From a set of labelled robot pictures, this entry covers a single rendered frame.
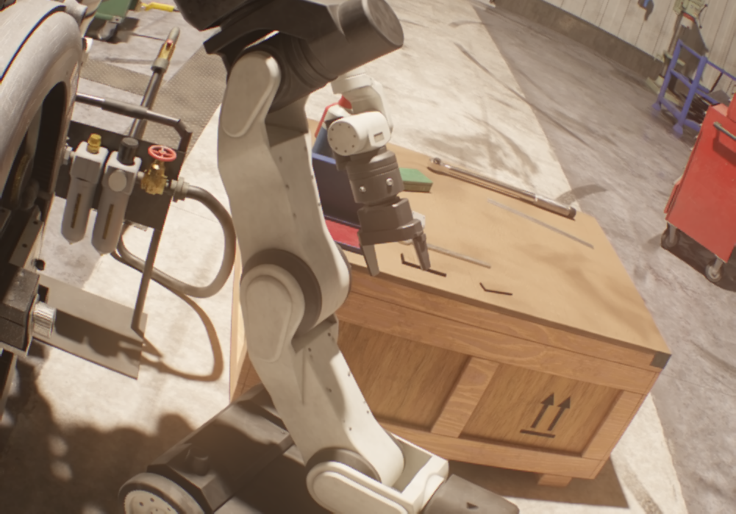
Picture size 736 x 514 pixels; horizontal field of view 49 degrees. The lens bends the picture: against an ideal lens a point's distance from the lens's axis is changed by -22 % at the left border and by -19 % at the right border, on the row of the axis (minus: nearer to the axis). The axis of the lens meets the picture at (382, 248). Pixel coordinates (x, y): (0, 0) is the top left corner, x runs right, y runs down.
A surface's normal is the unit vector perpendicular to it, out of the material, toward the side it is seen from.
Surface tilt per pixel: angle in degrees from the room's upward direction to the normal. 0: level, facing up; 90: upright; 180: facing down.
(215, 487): 45
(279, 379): 113
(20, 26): 13
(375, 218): 98
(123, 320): 0
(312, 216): 52
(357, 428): 41
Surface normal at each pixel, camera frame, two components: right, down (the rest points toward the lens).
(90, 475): 0.36, -0.85
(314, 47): -0.18, 0.59
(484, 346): 0.10, 0.45
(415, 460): -0.36, 0.25
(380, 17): 0.84, -0.33
